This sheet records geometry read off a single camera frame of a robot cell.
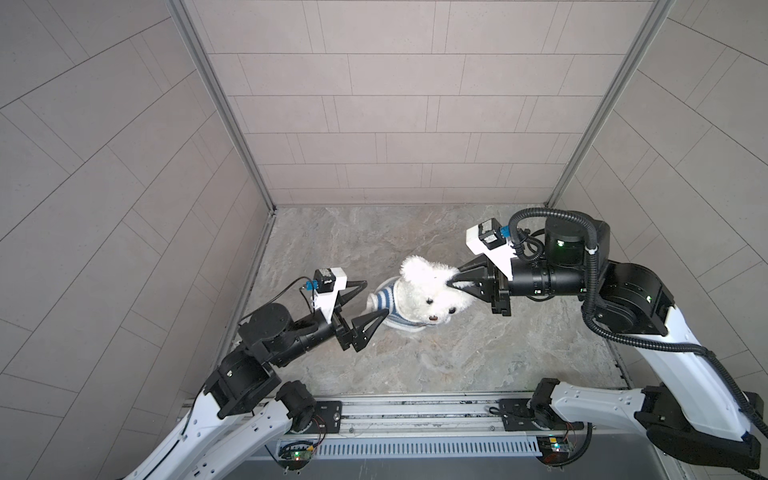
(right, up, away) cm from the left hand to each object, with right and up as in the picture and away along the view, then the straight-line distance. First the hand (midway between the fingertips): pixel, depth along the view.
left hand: (382, 305), depth 55 cm
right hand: (+11, +5, -8) cm, 15 cm away
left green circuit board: (-20, -36, +10) cm, 42 cm away
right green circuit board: (+39, -37, +13) cm, 55 cm away
